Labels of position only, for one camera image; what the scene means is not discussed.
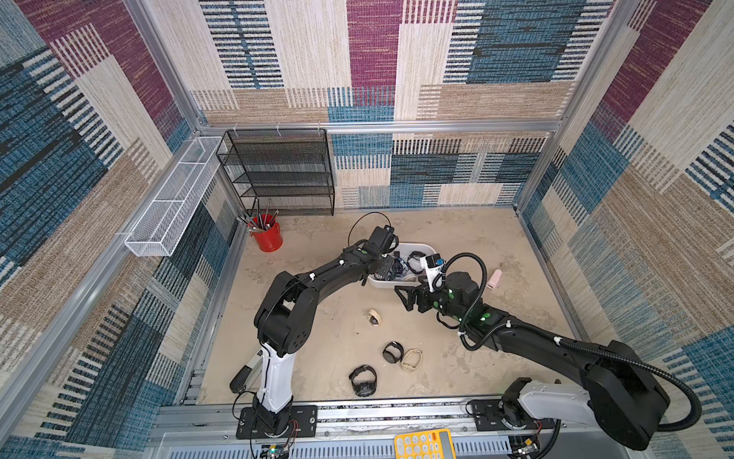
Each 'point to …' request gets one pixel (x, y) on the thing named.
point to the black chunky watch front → (363, 387)
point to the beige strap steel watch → (375, 318)
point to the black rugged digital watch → (415, 254)
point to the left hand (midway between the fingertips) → (382, 259)
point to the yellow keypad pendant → (430, 444)
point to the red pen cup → (270, 238)
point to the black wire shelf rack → (286, 170)
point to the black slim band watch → (393, 352)
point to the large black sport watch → (398, 268)
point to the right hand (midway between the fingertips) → (410, 286)
